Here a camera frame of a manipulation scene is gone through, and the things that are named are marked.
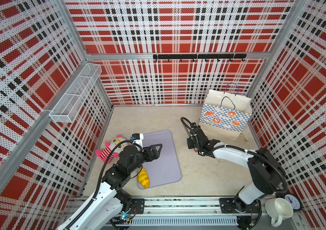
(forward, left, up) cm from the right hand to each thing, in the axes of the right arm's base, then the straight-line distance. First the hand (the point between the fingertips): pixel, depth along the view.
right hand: (190, 139), depth 90 cm
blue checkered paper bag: (+9, -21, +14) cm, 27 cm away
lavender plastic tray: (-16, +16, -8) cm, 24 cm away
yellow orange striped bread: (-23, +29, -5) cm, 37 cm away
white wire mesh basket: (+17, +81, +12) cm, 84 cm away
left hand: (-13, +20, +12) cm, 26 cm away
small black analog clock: (-34, -51, -6) cm, 62 cm away
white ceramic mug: (-37, -41, -7) cm, 56 cm away
